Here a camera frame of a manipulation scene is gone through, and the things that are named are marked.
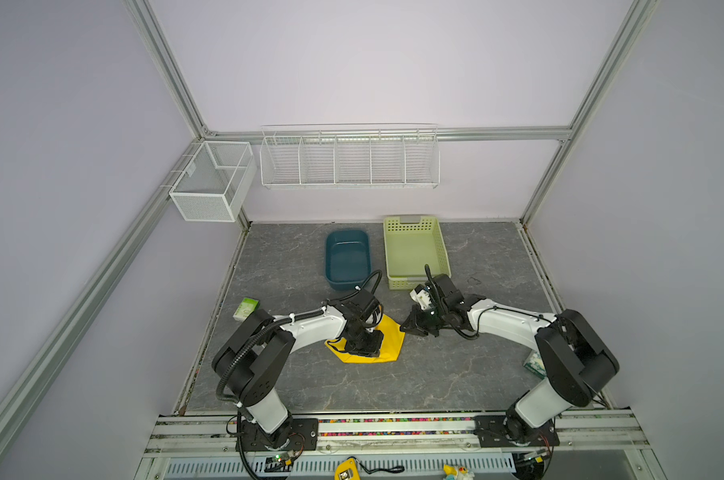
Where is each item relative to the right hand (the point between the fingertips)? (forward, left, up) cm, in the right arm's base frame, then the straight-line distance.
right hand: (400, 330), depth 86 cm
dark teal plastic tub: (+30, +17, -4) cm, 35 cm away
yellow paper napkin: (-2, +2, -4) cm, 5 cm away
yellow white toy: (-33, -11, -2) cm, 35 cm away
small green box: (+8, +49, -2) cm, 49 cm away
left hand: (-6, +6, -4) cm, 10 cm away
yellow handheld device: (-31, +13, -4) cm, 34 cm away
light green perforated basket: (+39, -7, -6) cm, 40 cm away
